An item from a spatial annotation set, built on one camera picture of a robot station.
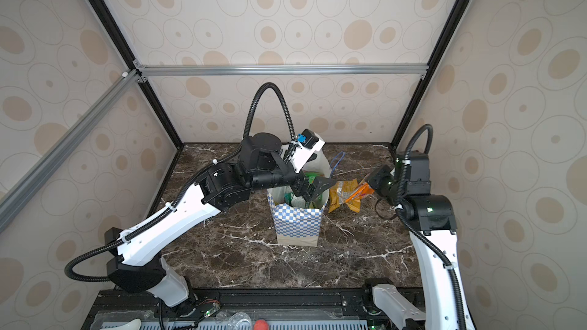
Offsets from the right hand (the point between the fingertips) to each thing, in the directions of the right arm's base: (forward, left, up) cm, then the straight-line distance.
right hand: (370, 173), depth 67 cm
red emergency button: (-34, +33, -29) cm, 56 cm away
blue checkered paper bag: (-9, +22, -12) cm, 26 cm away
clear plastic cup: (-33, +40, -31) cm, 60 cm away
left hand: (-7, +13, +11) cm, 19 cm away
